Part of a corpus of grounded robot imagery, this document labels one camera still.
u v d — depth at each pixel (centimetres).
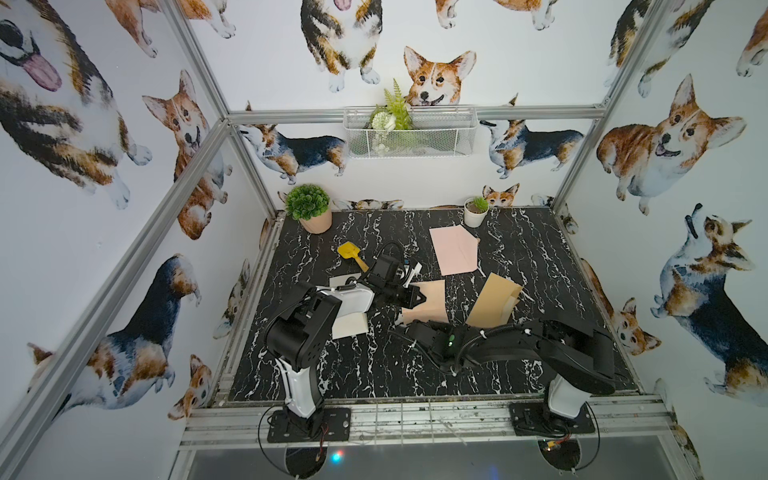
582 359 45
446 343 67
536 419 73
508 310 93
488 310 95
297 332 50
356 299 64
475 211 110
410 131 87
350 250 106
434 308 94
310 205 103
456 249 110
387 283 77
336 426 74
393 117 82
